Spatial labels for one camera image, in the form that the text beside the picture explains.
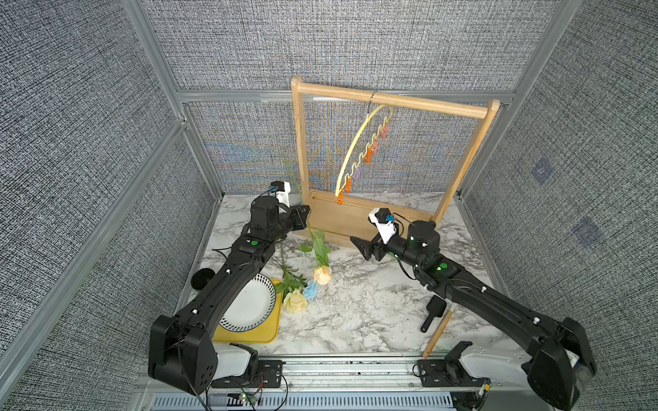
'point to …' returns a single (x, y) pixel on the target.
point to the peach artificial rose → (322, 274)
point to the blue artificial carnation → (310, 290)
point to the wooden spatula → (438, 332)
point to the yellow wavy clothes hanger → (339, 186)
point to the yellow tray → (267, 332)
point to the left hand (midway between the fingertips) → (314, 204)
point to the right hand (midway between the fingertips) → (363, 220)
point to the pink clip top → (384, 132)
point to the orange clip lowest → (340, 198)
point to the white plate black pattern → (253, 307)
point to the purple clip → (357, 174)
